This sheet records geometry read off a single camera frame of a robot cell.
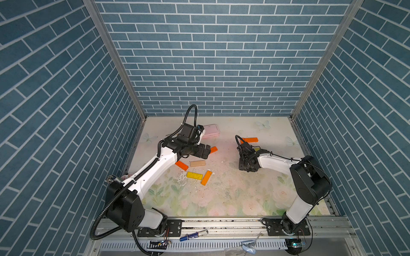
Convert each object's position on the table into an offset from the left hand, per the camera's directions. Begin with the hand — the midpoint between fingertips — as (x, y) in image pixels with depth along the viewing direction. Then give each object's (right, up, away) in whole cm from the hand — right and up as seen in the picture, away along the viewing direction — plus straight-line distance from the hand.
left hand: (207, 149), depth 81 cm
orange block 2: (+4, -3, +21) cm, 21 cm away
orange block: (+28, +3, +28) cm, 40 cm away
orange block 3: (-15, -11, +13) cm, 23 cm away
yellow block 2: (-7, -16, +8) cm, 19 cm away
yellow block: (+24, +1, -7) cm, 25 cm away
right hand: (+22, -12, +14) cm, 28 cm away
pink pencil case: (+2, +9, +29) cm, 31 cm away
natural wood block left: (-6, -10, +13) cm, 18 cm away
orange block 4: (-1, -18, +10) cm, 20 cm away
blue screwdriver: (-7, -38, -11) cm, 40 cm away
